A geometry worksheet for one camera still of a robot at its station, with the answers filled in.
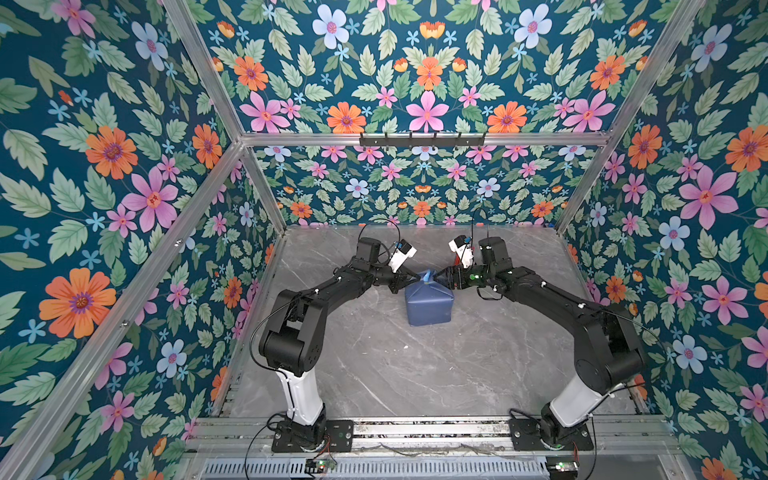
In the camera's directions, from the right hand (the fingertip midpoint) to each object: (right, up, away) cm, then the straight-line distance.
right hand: (442, 272), depth 87 cm
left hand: (-6, +1, -1) cm, 6 cm away
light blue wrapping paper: (-4, -9, -2) cm, 10 cm away
